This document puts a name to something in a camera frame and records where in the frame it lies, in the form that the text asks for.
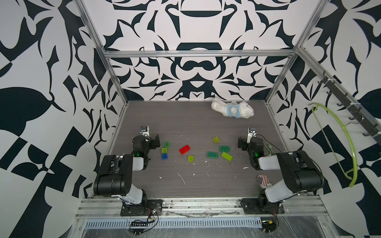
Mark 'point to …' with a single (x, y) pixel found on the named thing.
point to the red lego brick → (185, 149)
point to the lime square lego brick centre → (190, 158)
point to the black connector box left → (139, 225)
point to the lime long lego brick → (226, 156)
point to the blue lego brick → (164, 156)
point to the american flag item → (263, 181)
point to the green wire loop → (269, 148)
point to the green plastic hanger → (347, 173)
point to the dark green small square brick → (167, 144)
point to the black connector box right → (268, 225)
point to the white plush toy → (233, 109)
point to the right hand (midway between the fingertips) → (249, 135)
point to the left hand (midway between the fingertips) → (149, 133)
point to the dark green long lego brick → (212, 154)
